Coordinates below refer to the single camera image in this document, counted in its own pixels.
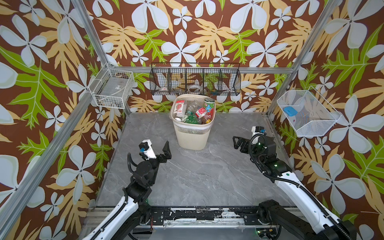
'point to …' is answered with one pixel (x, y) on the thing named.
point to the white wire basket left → (111, 87)
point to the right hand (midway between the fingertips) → (238, 138)
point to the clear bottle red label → (201, 112)
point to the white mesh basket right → (307, 112)
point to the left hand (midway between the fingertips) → (159, 141)
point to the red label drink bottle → (209, 104)
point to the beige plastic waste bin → (188, 136)
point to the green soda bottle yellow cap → (191, 118)
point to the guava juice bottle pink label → (180, 108)
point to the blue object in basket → (290, 111)
